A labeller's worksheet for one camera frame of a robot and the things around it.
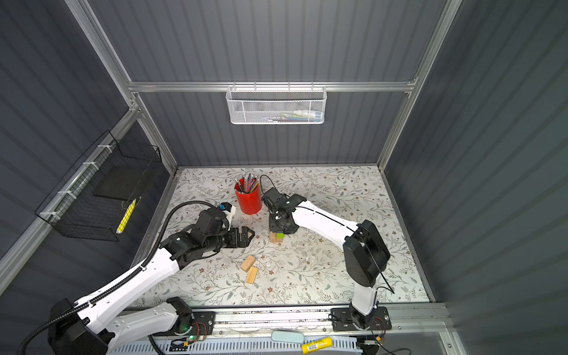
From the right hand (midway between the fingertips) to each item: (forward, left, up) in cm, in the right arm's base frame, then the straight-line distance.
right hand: (279, 229), depth 86 cm
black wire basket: (0, +59, +21) cm, 63 cm away
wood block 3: (-15, +10, -8) cm, 20 cm away
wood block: (0, +3, -6) cm, 7 cm away
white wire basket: (+61, +2, +18) cm, 64 cm away
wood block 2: (-11, +12, -7) cm, 18 cm away
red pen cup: (+17, +14, +2) cm, 22 cm away
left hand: (-5, +11, +7) cm, 14 cm away
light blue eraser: (-35, -4, -6) cm, 35 cm away
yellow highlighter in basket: (-6, +47, +20) cm, 51 cm away
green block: (0, 0, -5) cm, 5 cm away
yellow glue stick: (-37, -13, -7) cm, 39 cm away
